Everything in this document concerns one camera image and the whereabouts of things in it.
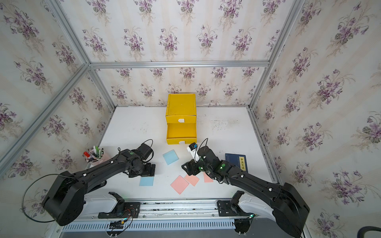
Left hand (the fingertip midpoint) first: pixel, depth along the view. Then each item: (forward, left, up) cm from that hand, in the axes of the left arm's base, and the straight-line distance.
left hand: (149, 175), depth 83 cm
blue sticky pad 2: (-2, +2, -3) cm, 4 cm away
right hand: (+3, -22, +9) cm, 24 cm away
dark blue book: (+9, -53, 0) cm, 54 cm away
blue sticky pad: (+12, -11, -2) cm, 17 cm away
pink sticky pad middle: (-2, -25, -3) cm, 25 cm away
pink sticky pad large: (-4, -17, -3) cm, 18 cm away
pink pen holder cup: (+9, +31, +6) cm, 33 cm away
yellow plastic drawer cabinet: (+28, -18, +20) cm, 39 cm away
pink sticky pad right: (-2, -33, -2) cm, 33 cm away
